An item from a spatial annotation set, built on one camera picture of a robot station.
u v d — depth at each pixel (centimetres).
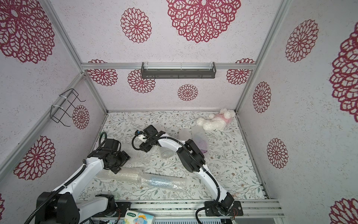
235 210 73
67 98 79
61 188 42
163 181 78
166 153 88
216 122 100
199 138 97
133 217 67
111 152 63
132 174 80
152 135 80
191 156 67
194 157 68
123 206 75
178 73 88
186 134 109
